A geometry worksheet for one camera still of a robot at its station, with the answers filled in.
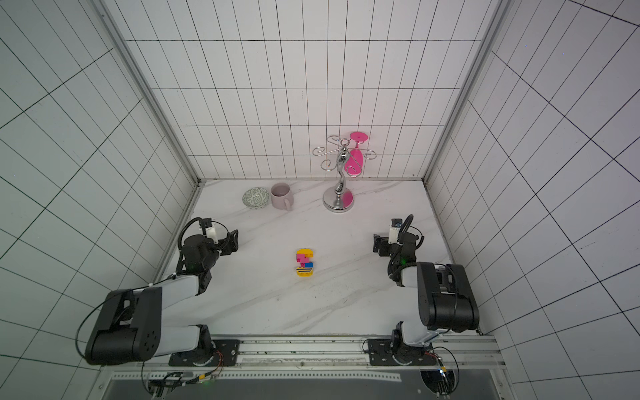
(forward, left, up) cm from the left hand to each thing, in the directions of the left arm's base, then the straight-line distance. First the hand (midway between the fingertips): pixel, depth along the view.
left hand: (227, 234), depth 92 cm
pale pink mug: (+19, -18, 0) cm, 27 cm away
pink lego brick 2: (-9, -29, -5) cm, 31 cm away
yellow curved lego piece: (-4, -30, -5) cm, 31 cm away
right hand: (+3, -63, -2) cm, 63 cm away
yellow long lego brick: (-12, -30, -5) cm, 33 cm away
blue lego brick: (-9, -32, -5) cm, 34 cm away
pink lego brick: (-7, -28, -4) cm, 30 cm away
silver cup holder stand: (+24, -45, -7) cm, 51 cm away
